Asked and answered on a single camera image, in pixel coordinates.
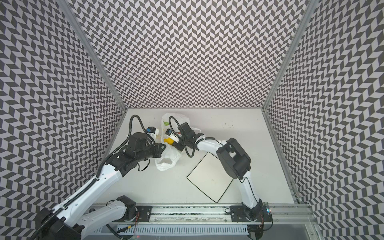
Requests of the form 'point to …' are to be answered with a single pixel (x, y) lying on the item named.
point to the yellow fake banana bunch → (169, 140)
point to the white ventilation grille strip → (173, 229)
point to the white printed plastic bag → (172, 121)
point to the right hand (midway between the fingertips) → (174, 145)
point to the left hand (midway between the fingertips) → (165, 147)
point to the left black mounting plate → (144, 213)
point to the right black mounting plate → (237, 213)
